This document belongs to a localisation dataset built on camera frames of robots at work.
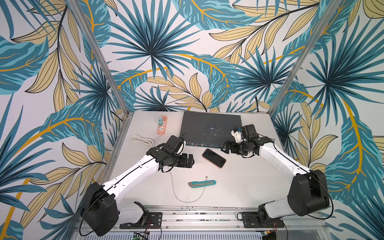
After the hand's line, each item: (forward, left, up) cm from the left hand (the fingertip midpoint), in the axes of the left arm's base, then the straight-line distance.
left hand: (186, 163), depth 79 cm
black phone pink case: (+10, -17, -13) cm, 24 cm away
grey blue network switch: (+31, -15, -10) cm, 36 cm away
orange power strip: (+37, +19, -9) cm, 43 cm away
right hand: (+8, -19, -1) cm, 21 cm away
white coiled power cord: (+20, +28, -11) cm, 36 cm away
